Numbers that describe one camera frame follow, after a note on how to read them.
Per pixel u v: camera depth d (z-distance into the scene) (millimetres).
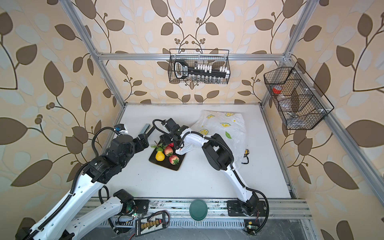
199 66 824
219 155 579
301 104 735
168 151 893
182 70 845
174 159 862
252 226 708
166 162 883
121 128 608
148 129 1019
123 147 513
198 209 656
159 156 879
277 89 886
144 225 680
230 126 906
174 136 739
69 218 399
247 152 887
